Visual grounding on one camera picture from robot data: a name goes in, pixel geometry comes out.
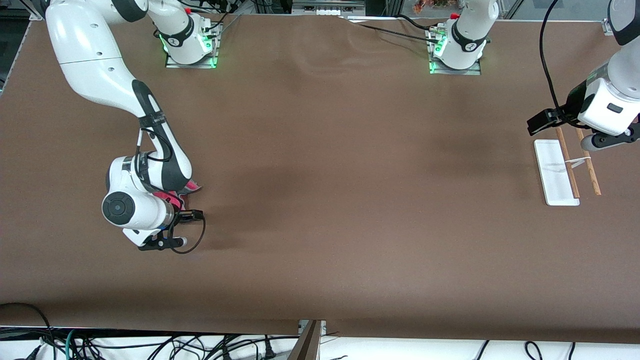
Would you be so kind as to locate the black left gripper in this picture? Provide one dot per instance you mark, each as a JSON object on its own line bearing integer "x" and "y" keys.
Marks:
{"x": 571, "y": 108}

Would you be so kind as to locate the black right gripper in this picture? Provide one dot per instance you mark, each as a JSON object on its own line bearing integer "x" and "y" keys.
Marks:
{"x": 183, "y": 215}

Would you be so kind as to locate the pink fleece towel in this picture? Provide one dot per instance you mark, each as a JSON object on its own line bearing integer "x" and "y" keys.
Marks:
{"x": 187, "y": 187}

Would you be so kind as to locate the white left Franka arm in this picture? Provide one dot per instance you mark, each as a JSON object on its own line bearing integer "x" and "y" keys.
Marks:
{"x": 627, "y": 70}

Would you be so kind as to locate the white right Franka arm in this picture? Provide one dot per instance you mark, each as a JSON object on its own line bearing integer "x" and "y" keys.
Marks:
{"x": 95, "y": 55}

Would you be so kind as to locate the white rack with wooden bars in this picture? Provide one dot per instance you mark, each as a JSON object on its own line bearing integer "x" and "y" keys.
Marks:
{"x": 555, "y": 175}

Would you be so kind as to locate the white power strip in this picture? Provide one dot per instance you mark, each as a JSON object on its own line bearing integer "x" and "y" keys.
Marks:
{"x": 327, "y": 11}

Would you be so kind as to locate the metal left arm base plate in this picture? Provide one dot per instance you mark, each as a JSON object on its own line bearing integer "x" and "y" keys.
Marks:
{"x": 455, "y": 71}

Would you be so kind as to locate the aluminium frame corner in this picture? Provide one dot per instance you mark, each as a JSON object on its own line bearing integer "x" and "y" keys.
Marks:
{"x": 611, "y": 27}
{"x": 37, "y": 14}

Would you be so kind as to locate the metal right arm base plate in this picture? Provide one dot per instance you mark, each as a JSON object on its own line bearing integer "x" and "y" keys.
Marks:
{"x": 190, "y": 65}

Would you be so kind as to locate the small metal bracket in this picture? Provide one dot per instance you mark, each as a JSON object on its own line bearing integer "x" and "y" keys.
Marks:
{"x": 323, "y": 326}

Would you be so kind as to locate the brown wooden post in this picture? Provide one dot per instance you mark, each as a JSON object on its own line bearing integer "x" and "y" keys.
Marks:
{"x": 307, "y": 345}

